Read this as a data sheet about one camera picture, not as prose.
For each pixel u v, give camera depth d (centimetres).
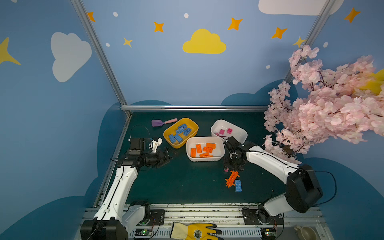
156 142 73
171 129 105
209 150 99
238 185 84
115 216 40
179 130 108
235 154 63
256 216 75
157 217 73
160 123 115
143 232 71
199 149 101
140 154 61
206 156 96
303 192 43
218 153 99
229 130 110
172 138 104
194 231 69
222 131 109
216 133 105
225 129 111
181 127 108
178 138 104
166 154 66
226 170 91
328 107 50
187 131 108
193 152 98
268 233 72
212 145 99
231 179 87
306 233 70
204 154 98
